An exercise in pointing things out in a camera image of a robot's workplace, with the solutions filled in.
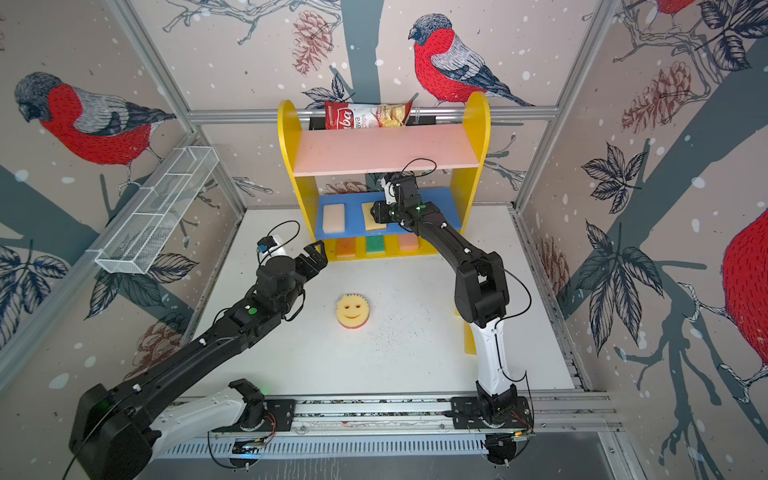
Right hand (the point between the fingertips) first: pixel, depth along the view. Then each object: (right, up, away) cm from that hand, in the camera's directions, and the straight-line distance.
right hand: (374, 214), depth 94 cm
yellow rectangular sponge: (+28, -37, -10) cm, 48 cm away
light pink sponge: (-13, -1, +2) cm, 13 cm away
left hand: (-14, -10, -18) cm, 26 cm away
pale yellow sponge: (-2, -2, +1) cm, 3 cm away
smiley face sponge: (-6, -30, -5) cm, 31 cm away
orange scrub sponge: (-11, -11, +12) cm, 20 cm away
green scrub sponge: (0, -10, +12) cm, 16 cm away
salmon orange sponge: (+12, -10, +12) cm, 20 cm away
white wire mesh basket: (-57, -9, -23) cm, 62 cm away
